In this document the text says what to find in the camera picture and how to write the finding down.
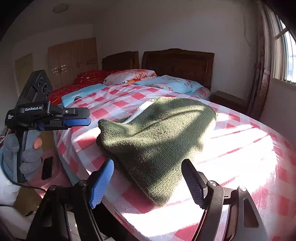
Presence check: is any green and white knit sweater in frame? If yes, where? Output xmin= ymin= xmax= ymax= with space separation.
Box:
xmin=97 ymin=96 xmax=217 ymax=207

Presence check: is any left gloved hand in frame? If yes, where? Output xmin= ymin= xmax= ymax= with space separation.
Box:
xmin=1 ymin=130 xmax=43 ymax=183

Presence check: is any light blue folded quilt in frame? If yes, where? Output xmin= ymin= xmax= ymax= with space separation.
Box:
xmin=61 ymin=83 xmax=106 ymax=107

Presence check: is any red blanket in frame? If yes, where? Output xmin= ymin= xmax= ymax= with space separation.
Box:
xmin=49 ymin=70 xmax=119 ymax=105

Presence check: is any black phone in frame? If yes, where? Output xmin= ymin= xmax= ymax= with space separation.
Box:
xmin=41 ymin=156 xmax=53 ymax=180

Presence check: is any wooden wardrobe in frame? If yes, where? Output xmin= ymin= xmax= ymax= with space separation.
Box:
xmin=48 ymin=38 xmax=98 ymax=90

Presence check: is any wooden door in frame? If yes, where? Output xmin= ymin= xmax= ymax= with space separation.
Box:
xmin=15 ymin=53 xmax=34 ymax=93

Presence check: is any pink floral pillow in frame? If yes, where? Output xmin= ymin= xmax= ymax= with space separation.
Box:
xmin=103 ymin=69 xmax=156 ymax=86

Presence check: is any dark wooden headboard left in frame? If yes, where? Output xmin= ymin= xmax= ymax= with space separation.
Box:
xmin=101 ymin=51 xmax=139 ymax=70

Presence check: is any dark wooden headboard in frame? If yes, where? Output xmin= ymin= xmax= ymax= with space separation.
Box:
xmin=101 ymin=51 xmax=139 ymax=70
xmin=142 ymin=48 xmax=215 ymax=89

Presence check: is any dark wooden nightstand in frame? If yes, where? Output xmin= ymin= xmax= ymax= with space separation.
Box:
xmin=209 ymin=91 xmax=247 ymax=114

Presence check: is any blue floral pillow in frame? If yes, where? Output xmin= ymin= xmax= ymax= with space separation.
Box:
xmin=134 ymin=75 xmax=203 ymax=93

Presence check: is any patterned curtain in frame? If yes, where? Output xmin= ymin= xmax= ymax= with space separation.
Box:
xmin=246 ymin=1 xmax=272 ymax=120

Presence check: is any dark wooden headboard right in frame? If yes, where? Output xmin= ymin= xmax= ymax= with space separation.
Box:
xmin=142 ymin=48 xmax=215 ymax=89

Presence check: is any barred window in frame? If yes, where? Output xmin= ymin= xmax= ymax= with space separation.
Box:
xmin=272 ymin=13 xmax=295 ymax=85

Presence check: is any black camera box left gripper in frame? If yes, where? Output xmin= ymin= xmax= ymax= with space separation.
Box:
xmin=16 ymin=70 xmax=53 ymax=106

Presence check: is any black cable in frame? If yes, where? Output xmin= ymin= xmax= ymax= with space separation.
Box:
xmin=6 ymin=176 xmax=48 ymax=193

